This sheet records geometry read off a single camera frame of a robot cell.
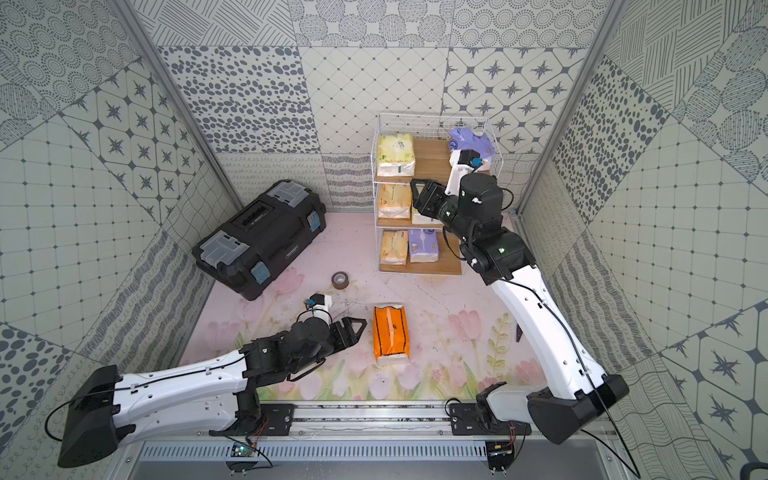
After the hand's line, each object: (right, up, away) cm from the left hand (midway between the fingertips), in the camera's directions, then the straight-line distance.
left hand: (363, 322), depth 74 cm
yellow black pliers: (+46, -8, +16) cm, 49 cm away
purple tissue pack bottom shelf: (+18, +19, +27) cm, 38 cm away
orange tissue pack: (+7, -5, +6) cm, 11 cm away
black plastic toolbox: (-37, +17, +12) cm, 42 cm away
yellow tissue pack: (+8, +32, +10) cm, 34 cm away
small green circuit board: (-30, -30, -2) cm, 43 cm away
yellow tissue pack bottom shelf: (+8, +18, +29) cm, 35 cm away
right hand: (+13, +33, -9) cm, 36 cm away
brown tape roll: (-11, +7, +26) cm, 29 cm away
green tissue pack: (+15, +27, +8) cm, 32 cm away
